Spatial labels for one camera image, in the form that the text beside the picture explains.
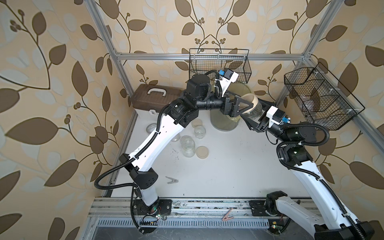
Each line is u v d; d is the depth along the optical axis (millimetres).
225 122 990
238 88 973
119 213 739
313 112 775
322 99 758
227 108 478
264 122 518
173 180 825
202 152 941
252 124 525
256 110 525
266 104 533
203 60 913
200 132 1044
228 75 469
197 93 444
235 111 468
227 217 709
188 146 912
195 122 1083
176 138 1019
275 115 449
